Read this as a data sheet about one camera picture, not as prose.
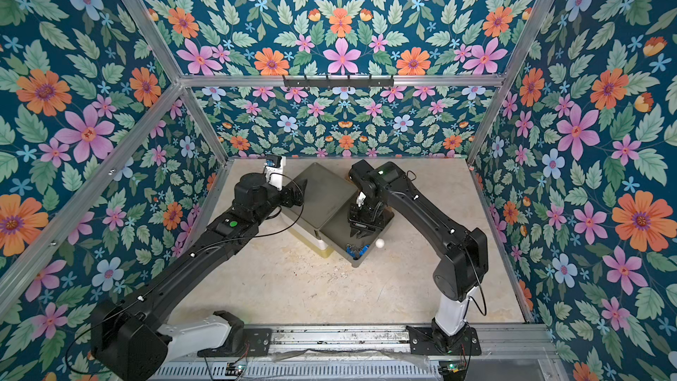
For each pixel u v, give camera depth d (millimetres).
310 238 801
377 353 722
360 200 754
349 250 765
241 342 707
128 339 382
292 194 687
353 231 730
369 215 654
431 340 722
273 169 639
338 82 932
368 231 679
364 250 766
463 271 512
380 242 750
